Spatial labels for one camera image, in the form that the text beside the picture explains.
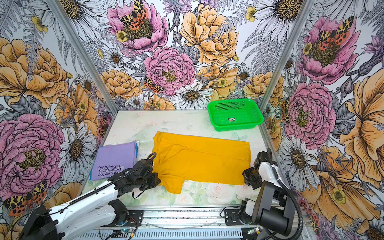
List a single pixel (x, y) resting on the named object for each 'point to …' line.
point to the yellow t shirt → (177, 158)
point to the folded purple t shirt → (112, 159)
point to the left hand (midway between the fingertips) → (158, 185)
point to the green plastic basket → (233, 114)
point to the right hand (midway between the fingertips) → (244, 184)
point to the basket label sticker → (232, 119)
